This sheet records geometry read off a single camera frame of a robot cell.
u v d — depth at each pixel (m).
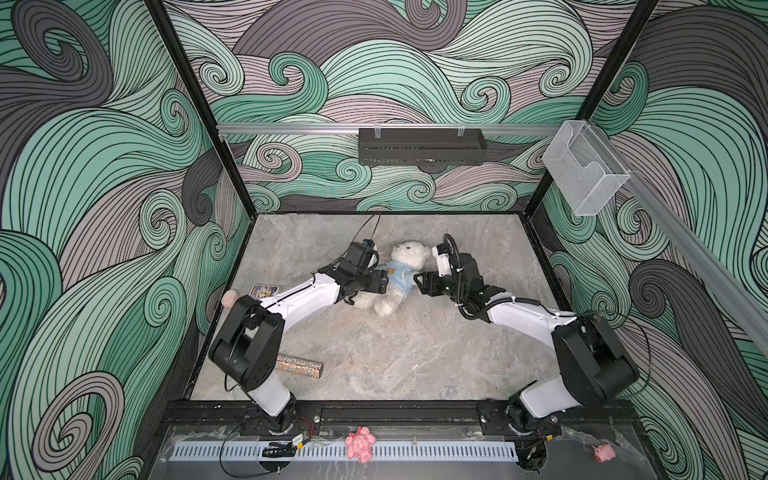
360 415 0.75
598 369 0.43
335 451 0.70
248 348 0.44
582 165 0.80
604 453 0.67
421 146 0.96
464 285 0.68
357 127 0.93
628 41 0.76
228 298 0.93
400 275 0.90
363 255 0.70
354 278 0.68
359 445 0.67
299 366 0.79
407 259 0.95
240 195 1.14
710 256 0.57
